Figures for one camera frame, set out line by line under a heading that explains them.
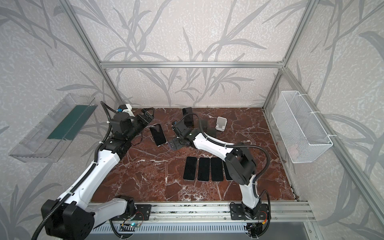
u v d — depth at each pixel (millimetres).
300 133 622
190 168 879
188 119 1134
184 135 673
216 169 879
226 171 866
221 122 1040
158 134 1056
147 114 669
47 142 642
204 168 886
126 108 675
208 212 753
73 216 369
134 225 705
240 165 488
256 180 530
